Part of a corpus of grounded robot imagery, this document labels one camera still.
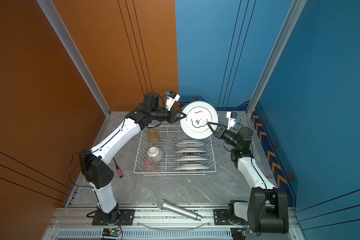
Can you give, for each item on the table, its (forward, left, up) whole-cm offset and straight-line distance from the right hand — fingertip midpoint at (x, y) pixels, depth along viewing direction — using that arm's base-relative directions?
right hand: (207, 125), depth 75 cm
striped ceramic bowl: (-4, +30, -21) cm, 37 cm away
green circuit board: (-42, +47, -29) cm, 69 cm away
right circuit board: (-42, -14, -31) cm, 54 cm away
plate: (+4, +8, -22) cm, 24 cm away
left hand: (+4, +10, +4) cm, 12 cm away
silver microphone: (-31, +23, -25) cm, 46 cm away
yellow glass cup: (+5, +32, -20) cm, 38 cm away
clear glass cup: (-1, +21, -18) cm, 28 cm away
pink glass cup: (-13, +31, -18) cm, 38 cm away
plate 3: (-12, +8, -12) cm, 19 cm away
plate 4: (-16, +8, -13) cm, 22 cm away
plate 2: (-4, +7, -18) cm, 20 cm away
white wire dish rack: (-9, +23, -26) cm, 36 cm away
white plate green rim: (+3, +4, +4) cm, 7 cm away
